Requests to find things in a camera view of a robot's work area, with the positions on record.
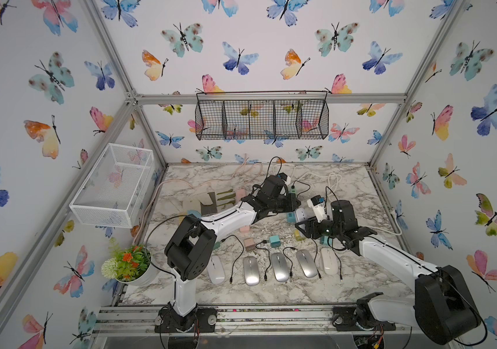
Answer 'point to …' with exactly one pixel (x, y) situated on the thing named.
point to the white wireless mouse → (216, 270)
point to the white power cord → (328, 176)
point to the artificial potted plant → (130, 266)
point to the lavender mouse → (304, 214)
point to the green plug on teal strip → (293, 190)
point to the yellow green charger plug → (298, 236)
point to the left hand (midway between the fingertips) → (304, 201)
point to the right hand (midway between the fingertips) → (303, 221)
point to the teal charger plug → (275, 241)
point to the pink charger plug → (249, 244)
